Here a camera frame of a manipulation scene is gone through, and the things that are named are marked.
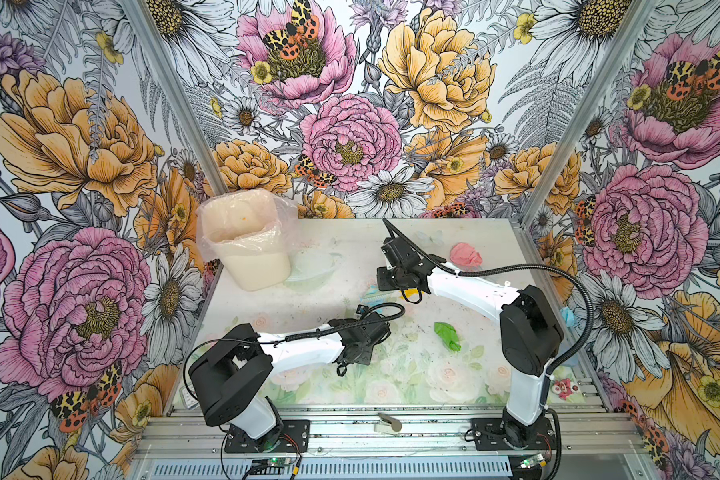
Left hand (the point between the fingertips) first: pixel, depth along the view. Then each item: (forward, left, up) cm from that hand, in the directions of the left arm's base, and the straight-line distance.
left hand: (353, 355), depth 86 cm
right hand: (+17, -9, +9) cm, 21 cm away
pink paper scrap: (+35, -39, +1) cm, 53 cm away
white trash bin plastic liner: (+24, +27, +26) cm, 44 cm away
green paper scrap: (+6, -28, 0) cm, 29 cm away
